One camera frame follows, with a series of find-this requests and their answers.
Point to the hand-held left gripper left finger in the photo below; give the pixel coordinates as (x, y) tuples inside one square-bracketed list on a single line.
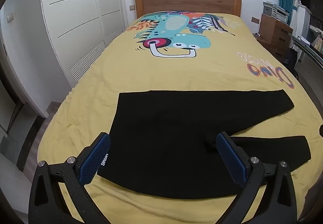
[(96, 161)]

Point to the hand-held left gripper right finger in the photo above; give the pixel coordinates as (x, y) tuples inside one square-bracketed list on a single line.
[(231, 161)]

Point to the black pants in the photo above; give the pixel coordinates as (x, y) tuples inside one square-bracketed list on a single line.
[(164, 125)]

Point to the yellow dinosaur printed bed cover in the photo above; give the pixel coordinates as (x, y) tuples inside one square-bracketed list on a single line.
[(201, 72)]

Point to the black bag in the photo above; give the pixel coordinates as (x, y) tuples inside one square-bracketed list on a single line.
[(290, 59)]

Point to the wooden dresser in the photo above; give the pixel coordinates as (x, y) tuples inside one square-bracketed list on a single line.
[(273, 35)]

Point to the glass desk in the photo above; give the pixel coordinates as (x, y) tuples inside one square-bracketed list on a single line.
[(306, 50)]

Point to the white box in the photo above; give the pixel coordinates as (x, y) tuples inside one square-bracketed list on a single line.
[(303, 39)]

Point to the white wardrobe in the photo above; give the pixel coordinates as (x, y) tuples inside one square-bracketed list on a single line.
[(70, 12)]

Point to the bookcase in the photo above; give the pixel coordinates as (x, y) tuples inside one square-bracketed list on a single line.
[(316, 35)]

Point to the grey printer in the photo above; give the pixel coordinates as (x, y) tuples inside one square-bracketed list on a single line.
[(273, 11)]

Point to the wall socket plate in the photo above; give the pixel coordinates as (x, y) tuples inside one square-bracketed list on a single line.
[(255, 20)]

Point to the white light switch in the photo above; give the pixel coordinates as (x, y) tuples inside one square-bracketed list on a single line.
[(10, 17)]

